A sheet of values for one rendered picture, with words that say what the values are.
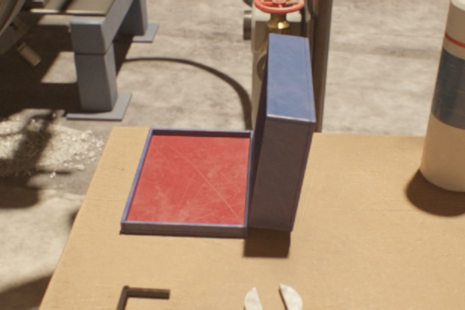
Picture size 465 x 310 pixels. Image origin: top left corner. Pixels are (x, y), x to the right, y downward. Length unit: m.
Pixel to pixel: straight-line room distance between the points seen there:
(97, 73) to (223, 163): 1.05
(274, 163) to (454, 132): 0.18
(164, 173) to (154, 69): 1.31
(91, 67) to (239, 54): 0.53
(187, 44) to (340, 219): 1.54
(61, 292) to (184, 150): 0.22
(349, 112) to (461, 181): 1.11
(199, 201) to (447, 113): 0.23
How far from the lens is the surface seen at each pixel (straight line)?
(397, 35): 2.23
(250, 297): 0.52
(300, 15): 1.06
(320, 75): 0.98
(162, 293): 0.53
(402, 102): 1.82
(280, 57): 0.61
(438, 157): 0.65
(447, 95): 0.62
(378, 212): 0.63
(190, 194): 0.63
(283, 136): 0.52
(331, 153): 0.70
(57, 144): 1.64
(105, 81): 1.69
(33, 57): 1.47
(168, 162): 0.67
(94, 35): 1.65
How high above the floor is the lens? 0.85
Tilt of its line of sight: 33 degrees down
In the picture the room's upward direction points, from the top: straight up
